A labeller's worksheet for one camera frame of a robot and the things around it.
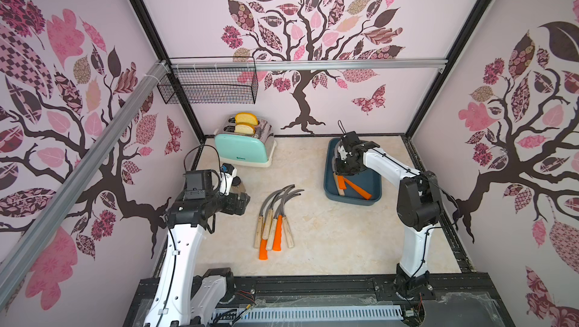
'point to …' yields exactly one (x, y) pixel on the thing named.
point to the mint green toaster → (254, 150)
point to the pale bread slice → (243, 129)
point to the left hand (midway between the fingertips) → (234, 201)
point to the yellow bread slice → (246, 118)
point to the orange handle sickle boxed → (362, 192)
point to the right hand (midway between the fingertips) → (337, 169)
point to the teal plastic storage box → (363, 188)
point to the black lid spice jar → (237, 186)
